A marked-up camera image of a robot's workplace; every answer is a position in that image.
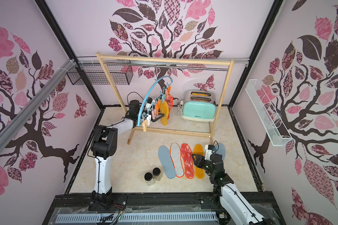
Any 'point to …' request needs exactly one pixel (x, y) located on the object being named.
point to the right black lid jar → (157, 175)
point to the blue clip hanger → (154, 108)
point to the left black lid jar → (148, 177)
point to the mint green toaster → (199, 105)
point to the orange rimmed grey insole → (176, 155)
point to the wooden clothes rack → (219, 98)
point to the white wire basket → (277, 132)
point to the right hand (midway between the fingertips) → (193, 157)
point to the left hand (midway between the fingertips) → (161, 113)
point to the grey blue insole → (164, 153)
